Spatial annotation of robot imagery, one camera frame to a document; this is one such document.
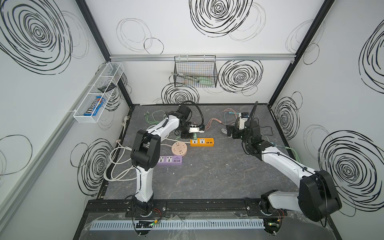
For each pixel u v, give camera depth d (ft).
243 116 2.43
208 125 3.46
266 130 3.45
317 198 1.33
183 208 2.47
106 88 2.47
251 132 2.07
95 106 2.33
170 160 2.87
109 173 2.90
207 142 3.15
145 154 1.73
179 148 3.06
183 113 2.54
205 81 2.84
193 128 2.71
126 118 3.67
